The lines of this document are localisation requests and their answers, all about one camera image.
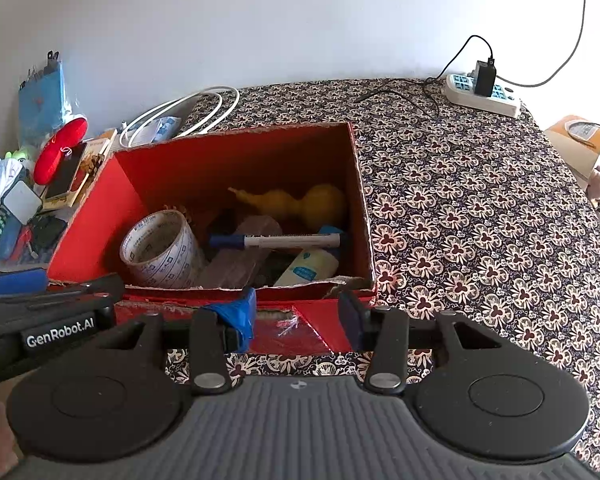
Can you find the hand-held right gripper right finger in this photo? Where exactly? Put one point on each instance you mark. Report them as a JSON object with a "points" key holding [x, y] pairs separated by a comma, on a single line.
{"points": [[352, 322]]}

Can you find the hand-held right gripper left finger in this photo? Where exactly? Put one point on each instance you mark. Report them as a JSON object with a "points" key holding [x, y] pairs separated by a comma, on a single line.
{"points": [[240, 320]]}

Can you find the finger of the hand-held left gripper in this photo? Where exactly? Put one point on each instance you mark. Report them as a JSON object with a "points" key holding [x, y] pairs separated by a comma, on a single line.
{"points": [[95, 290], [20, 282]]}

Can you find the printed packing tape roll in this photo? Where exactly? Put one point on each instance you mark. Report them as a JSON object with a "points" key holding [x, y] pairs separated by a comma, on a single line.
{"points": [[152, 255]]}

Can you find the white bottle blue label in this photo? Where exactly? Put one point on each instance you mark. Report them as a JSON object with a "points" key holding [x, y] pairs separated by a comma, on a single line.
{"points": [[305, 267]]}

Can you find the white marker blue cap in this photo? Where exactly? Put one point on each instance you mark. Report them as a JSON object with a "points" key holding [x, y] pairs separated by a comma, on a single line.
{"points": [[280, 241]]}

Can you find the dried gourd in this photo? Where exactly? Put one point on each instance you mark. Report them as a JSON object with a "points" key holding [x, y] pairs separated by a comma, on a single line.
{"points": [[320, 202]]}

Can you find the red cardboard box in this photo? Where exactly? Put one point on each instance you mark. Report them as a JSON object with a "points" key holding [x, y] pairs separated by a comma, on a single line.
{"points": [[240, 160]]}

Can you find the black pouch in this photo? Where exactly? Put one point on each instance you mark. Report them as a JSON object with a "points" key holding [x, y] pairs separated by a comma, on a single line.
{"points": [[47, 235]]}

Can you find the white square device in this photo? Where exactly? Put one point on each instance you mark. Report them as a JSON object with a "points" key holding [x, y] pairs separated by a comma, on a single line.
{"points": [[22, 200]]}

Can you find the black phone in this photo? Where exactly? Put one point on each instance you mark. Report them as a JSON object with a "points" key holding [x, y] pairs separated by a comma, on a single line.
{"points": [[67, 170]]}

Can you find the red plush toy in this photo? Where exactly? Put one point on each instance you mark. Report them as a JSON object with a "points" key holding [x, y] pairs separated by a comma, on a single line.
{"points": [[55, 155]]}

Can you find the floral patterned tablecloth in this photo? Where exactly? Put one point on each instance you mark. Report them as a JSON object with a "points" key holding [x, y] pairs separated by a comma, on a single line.
{"points": [[480, 210]]}

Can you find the blue white packet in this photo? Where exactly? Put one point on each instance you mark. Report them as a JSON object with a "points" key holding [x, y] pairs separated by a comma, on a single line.
{"points": [[165, 129]]}

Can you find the blue plastic bag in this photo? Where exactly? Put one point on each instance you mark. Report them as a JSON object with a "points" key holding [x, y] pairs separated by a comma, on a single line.
{"points": [[42, 100]]}

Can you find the white power strip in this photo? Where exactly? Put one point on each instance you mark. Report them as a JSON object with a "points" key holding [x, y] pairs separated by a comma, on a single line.
{"points": [[500, 102]]}

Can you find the brown cardboard box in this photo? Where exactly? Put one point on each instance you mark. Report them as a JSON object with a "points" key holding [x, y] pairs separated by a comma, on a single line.
{"points": [[570, 155]]}

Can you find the black charger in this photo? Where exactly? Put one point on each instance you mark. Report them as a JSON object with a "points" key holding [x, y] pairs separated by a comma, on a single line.
{"points": [[485, 80]]}

